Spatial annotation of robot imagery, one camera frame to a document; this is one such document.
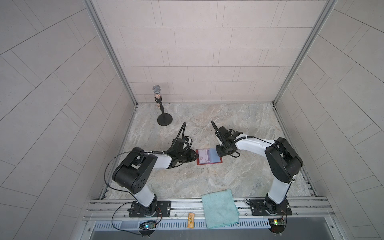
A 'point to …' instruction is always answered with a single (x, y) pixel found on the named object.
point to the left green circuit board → (148, 225)
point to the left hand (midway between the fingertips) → (201, 155)
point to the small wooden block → (190, 222)
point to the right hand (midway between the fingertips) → (219, 153)
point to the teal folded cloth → (220, 209)
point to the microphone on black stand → (164, 119)
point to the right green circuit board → (277, 225)
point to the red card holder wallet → (208, 156)
